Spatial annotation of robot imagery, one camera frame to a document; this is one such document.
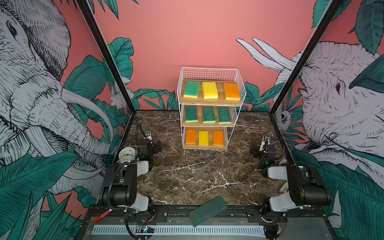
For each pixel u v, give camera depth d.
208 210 0.75
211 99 0.69
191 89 0.72
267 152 0.71
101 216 0.73
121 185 0.45
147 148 0.71
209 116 0.83
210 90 0.70
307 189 0.45
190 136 1.03
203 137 1.03
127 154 0.91
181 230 0.70
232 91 0.72
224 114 0.82
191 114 0.84
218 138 1.01
